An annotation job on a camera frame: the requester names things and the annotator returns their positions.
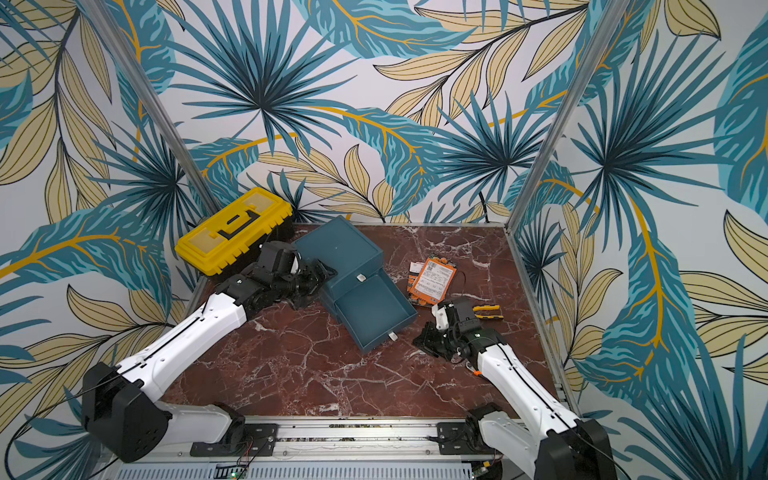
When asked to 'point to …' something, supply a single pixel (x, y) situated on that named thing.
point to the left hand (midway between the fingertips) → (332, 284)
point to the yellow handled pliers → (488, 311)
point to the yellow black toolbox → (229, 238)
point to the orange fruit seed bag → (434, 280)
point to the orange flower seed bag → (414, 272)
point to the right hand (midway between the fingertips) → (413, 341)
